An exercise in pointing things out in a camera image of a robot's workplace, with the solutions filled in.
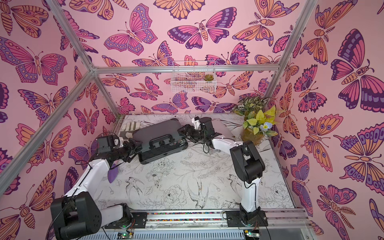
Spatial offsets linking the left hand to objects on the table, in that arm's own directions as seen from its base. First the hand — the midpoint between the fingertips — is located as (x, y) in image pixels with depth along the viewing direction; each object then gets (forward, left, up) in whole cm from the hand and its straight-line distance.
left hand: (141, 144), depth 85 cm
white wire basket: (+40, -30, +19) cm, 53 cm away
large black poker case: (+2, -11, +2) cm, 11 cm away
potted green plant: (+13, -68, +8) cm, 70 cm away
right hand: (+9, -23, +1) cm, 24 cm away
